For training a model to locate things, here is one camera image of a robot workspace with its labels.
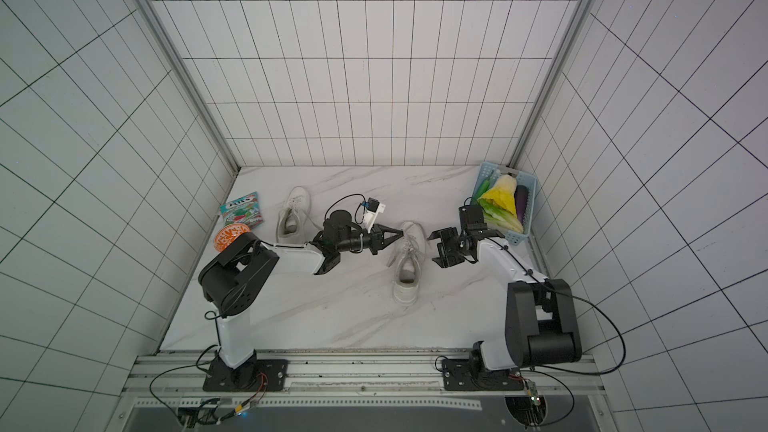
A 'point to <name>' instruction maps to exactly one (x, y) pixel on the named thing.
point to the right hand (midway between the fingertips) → (417, 242)
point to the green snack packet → (244, 210)
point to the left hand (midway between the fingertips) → (398, 238)
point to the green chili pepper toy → (484, 186)
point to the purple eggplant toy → (521, 197)
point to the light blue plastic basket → (488, 169)
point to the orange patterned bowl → (226, 236)
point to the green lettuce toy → (498, 216)
